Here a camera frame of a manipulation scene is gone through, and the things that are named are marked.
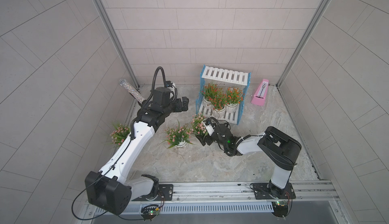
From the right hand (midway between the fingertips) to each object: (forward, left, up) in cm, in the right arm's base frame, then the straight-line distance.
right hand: (201, 131), depth 89 cm
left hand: (+7, +8, +23) cm, 25 cm away
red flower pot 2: (+16, -22, +11) cm, 29 cm away
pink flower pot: (-7, +12, +8) cm, 16 cm away
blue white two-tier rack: (+25, -9, +23) cm, 35 cm away
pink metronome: (+22, -41, +3) cm, 47 cm away
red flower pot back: (+19, -7, +14) cm, 25 cm away
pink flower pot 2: (-4, +1, +12) cm, 13 cm away
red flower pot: (+11, -11, +12) cm, 20 cm away
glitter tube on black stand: (+22, +43, +22) cm, 54 cm away
